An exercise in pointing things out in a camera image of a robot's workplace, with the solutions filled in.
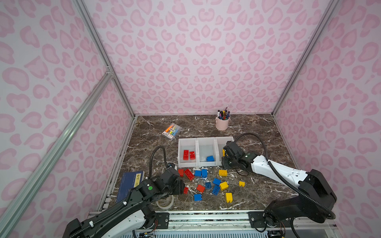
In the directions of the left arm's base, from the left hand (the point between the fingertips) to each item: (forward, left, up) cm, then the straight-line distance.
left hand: (182, 184), depth 78 cm
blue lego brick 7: (-5, -8, -7) cm, 12 cm away
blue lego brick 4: (+4, -19, -8) cm, 21 cm away
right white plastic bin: (+29, -24, -5) cm, 38 cm away
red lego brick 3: (-1, -1, -7) cm, 7 cm away
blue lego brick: (+9, -8, -7) cm, 14 cm away
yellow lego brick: (+9, -23, -8) cm, 26 cm away
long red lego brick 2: (+20, -1, -6) cm, 21 cm away
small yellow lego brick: (+2, -33, -7) cm, 34 cm away
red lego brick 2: (+20, -5, -5) cm, 21 cm away
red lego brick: (+9, +2, -8) cm, 12 cm away
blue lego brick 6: (-1, -18, -7) cm, 20 cm away
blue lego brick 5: (+1, -14, -7) cm, 16 cm away
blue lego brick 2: (+8, -12, -6) cm, 16 cm away
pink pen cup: (+42, -26, -2) cm, 50 cm away
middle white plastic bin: (+27, -15, -7) cm, 32 cm away
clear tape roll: (-9, +8, -7) cm, 14 cm away
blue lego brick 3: (+17, -16, -6) cm, 24 cm away
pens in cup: (+45, -28, +4) cm, 53 cm away
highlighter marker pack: (+41, +10, -7) cm, 43 cm away
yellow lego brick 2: (0, -23, -6) cm, 23 cm away
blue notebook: (+4, +30, -5) cm, 31 cm away
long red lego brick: (+7, -3, -5) cm, 9 cm away
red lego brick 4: (0, -10, -8) cm, 13 cm away
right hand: (+12, -24, 0) cm, 27 cm away
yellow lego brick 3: (-6, -25, -5) cm, 26 cm away
